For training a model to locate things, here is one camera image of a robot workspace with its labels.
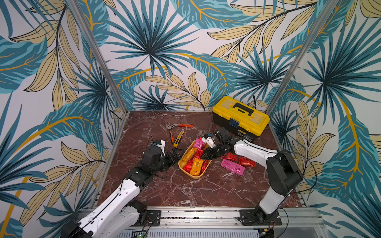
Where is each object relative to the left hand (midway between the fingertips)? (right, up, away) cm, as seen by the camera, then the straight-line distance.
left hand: (180, 157), depth 76 cm
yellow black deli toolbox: (+35, +21, +19) cm, 45 cm away
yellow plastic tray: (-1, -8, +10) cm, 13 cm away
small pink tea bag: (+10, +5, +17) cm, 20 cm away
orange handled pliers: (-11, +15, +34) cm, 39 cm away
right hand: (+12, -2, +12) cm, 17 cm away
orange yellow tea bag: (+8, -8, +10) cm, 15 cm away
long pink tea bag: (+31, -9, +12) cm, 35 cm away
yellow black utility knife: (-3, +9, +28) cm, 29 cm away
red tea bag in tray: (+10, -1, +15) cm, 18 cm away
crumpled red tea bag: (+3, -8, +13) cm, 16 cm away
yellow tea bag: (+5, -1, +12) cm, 13 cm away
